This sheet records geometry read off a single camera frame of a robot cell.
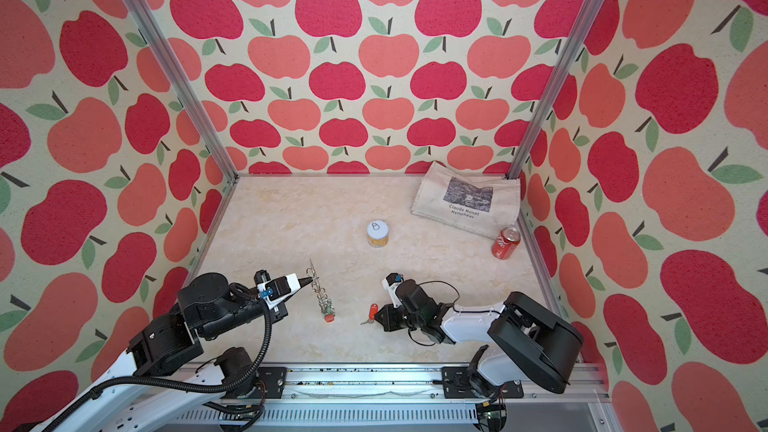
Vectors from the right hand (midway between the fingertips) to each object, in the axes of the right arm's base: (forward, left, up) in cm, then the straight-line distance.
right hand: (379, 315), depth 85 cm
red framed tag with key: (+1, +2, -1) cm, 3 cm away
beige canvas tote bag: (+39, -29, +8) cm, 49 cm away
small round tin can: (+26, +4, +4) cm, 27 cm away
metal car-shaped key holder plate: (-5, +12, +18) cm, 22 cm away
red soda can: (+23, -37, +8) cm, 44 cm away
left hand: (-4, +13, +29) cm, 32 cm away
